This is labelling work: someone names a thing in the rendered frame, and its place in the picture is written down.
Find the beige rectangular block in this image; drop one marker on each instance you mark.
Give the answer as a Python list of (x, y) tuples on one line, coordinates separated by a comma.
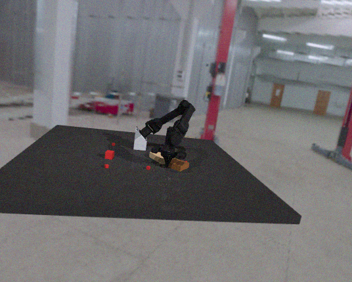
[(157, 157)]

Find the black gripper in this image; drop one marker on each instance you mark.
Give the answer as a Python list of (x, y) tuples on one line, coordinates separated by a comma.
[(180, 154)]

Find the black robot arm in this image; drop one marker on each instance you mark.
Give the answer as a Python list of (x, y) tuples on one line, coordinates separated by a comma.
[(175, 133)]

